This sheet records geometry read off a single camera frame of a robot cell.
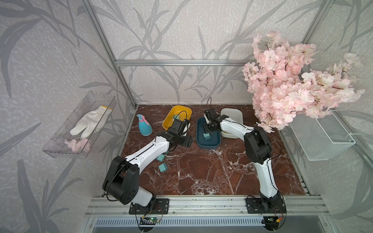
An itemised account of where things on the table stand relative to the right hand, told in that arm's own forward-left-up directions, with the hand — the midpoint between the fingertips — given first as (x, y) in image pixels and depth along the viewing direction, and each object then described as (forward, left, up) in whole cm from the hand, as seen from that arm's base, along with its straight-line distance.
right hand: (206, 127), depth 102 cm
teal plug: (-7, 0, -1) cm, 7 cm away
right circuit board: (-55, -30, -8) cm, 63 cm away
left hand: (-14, +13, +8) cm, 21 cm away
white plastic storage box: (+12, -22, 0) cm, 25 cm away
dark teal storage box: (-9, -6, -4) cm, 11 cm away
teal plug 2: (-22, +30, -1) cm, 37 cm away
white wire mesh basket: (-28, -46, +30) cm, 62 cm away
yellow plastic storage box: (+14, +17, -1) cm, 22 cm away
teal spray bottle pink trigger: (-3, +43, +3) cm, 43 cm away
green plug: (+12, +22, -2) cm, 25 cm away
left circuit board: (-54, +31, -4) cm, 63 cm away
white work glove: (-17, +56, +30) cm, 66 cm away
